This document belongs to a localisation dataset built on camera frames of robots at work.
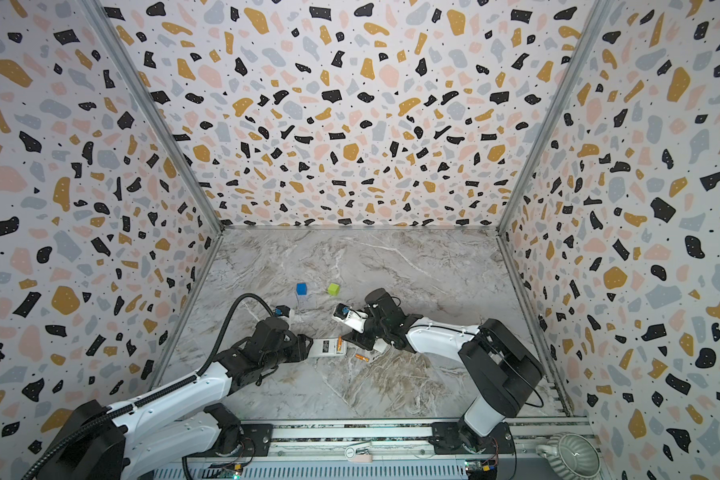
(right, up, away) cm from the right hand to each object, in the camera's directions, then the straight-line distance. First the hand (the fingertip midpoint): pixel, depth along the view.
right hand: (343, 322), depth 85 cm
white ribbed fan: (+57, -29, -13) cm, 65 cm away
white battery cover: (+11, -5, -4) cm, 13 cm away
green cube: (-5, +8, +16) cm, 18 cm away
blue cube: (-17, +8, +18) cm, 26 cm away
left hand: (-10, -4, -1) cm, 11 cm away
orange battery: (-2, -7, +4) cm, 9 cm away
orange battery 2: (+5, -11, +2) cm, 12 cm away
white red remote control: (-5, -8, +3) cm, 10 cm away
